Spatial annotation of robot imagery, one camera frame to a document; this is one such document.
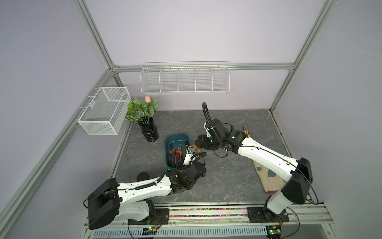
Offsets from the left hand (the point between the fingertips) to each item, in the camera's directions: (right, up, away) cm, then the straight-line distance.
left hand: (189, 157), depth 80 cm
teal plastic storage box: (-10, +3, +20) cm, 23 cm away
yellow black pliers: (+39, +13, +26) cm, 49 cm away
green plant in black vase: (-29, +25, +7) cm, 39 cm away
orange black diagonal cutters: (-7, -1, +16) cm, 17 cm away
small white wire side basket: (-48, +25, +5) cm, 54 cm away
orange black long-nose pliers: (-12, +1, +16) cm, 20 cm away
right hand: (+4, +8, -2) cm, 10 cm away
